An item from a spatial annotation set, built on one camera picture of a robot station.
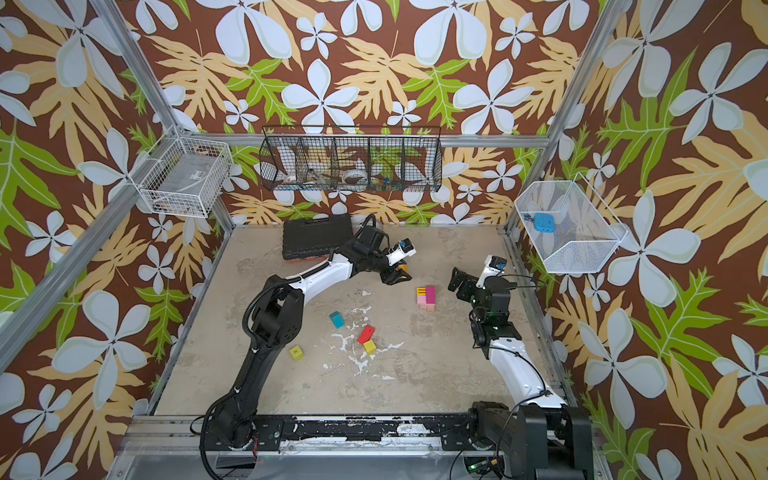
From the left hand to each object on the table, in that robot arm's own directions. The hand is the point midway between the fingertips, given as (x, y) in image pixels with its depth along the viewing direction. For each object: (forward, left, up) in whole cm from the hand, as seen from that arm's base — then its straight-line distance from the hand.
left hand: (407, 264), depth 96 cm
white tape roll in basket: (+24, +19, +16) cm, 34 cm away
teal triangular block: (-15, +23, -10) cm, 29 cm away
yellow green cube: (-27, +33, -7) cm, 43 cm away
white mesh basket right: (0, -46, +17) cm, 49 cm away
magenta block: (-8, -8, -7) cm, 13 cm away
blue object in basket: (+3, -39, +17) cm, 43 cm away
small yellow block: (-25, +12, -7) cm, 28 cm away
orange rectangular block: (+1, 0, -4) cm, 4 cm away
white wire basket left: (+14, +67, +24) cm, 73 cm away
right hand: (-9, -16, +9) cm, 20 cm away
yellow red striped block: (-6, -5, -7) cm, 10 cm away
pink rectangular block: (-10, -5, -7) cm, 14 cm away
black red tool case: (+21, +35, -9) cm, 41 cm away
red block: (-20, +13, -9) cm, 26 cm away
